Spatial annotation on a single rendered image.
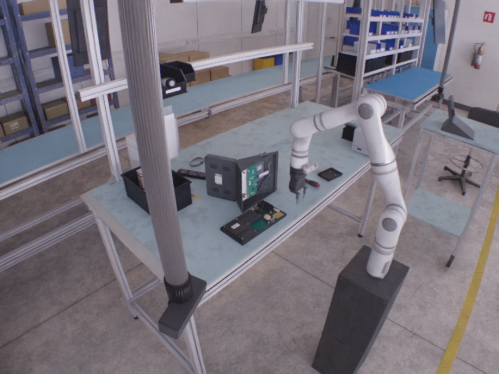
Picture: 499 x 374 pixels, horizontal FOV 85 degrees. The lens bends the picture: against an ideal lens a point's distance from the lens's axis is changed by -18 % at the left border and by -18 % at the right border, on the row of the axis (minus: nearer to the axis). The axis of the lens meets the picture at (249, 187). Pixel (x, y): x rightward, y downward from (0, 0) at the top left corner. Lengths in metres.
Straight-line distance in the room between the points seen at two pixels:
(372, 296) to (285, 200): 0.57
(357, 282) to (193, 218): 0.74
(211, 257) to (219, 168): 0.41
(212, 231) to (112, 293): 1.39
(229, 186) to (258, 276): 1.17
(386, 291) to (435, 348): 1.09
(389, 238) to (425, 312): 1.35
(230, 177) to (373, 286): 0.76
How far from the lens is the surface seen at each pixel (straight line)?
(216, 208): 1.45
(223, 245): 1.27
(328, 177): 1.71
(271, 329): 2.21
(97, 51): 1.57
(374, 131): 1.13
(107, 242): 1.84
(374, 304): 1.41
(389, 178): 1.18
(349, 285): 1.41
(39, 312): 2.69
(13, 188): 2.34
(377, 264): 1.37
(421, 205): 3.01
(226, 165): 1.40
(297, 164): 1.36
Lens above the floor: 1.86
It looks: 33 degrees down
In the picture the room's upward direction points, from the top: straight up
